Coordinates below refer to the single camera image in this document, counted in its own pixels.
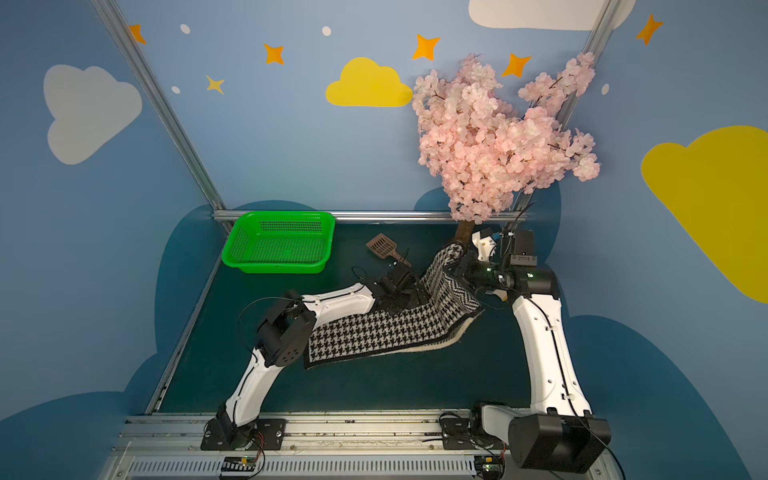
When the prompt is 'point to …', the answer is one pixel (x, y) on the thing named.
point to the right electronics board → (490, 467)
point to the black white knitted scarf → (450, 298)
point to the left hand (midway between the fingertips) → (422, 296)
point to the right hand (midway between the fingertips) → (449, 266)
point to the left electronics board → (239, 464)
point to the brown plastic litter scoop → (384, 247)
